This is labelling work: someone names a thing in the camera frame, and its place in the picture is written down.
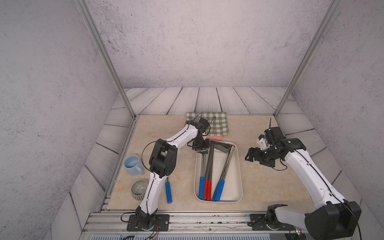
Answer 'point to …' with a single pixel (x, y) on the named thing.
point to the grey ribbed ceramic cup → (138, 189)
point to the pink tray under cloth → (210, 137)
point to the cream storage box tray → (232, 191)
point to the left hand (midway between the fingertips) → (209, 152)
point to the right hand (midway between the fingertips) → (253, 159)
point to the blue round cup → (133, 165)
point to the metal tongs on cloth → (214, 121)
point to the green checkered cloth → (218, 122)
